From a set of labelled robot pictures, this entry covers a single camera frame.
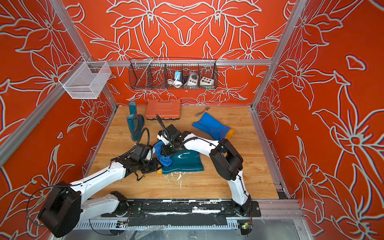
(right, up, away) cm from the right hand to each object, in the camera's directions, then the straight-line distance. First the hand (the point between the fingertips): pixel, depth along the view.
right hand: (158, 154), depth 84 cm
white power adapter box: (+20, +45, +6) cm, 50 cm away
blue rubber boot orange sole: (+37, +12, +13) cm, 42 cm away
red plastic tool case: (-1, +28, +26) cm, 38 cm away
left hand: (+2, -7, -1) cm, 7 cm away
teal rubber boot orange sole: (-13, +19, -1) cm, 23 cm away
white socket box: (+29, +45, +10) cm, 54 cm away
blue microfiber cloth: (+5, -3, -3) cm, 6 cm away
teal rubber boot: (+17, -5, +5) cm, 19 cm away
